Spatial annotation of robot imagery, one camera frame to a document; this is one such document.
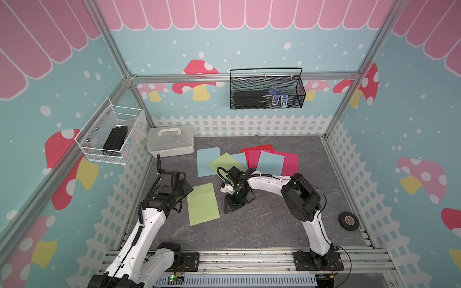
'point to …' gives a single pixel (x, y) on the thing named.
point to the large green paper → (202, 204)
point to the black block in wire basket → (114, 140)
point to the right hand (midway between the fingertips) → (228, 211)
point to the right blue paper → (269, 163)
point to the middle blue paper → (241, 158)
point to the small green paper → (227, 162)
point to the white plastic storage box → (170, 140)
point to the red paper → (268, 148)
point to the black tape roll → (349, 221)
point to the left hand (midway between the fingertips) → (187, 189)
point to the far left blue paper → (204, 157)
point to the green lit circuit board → (175, 278)
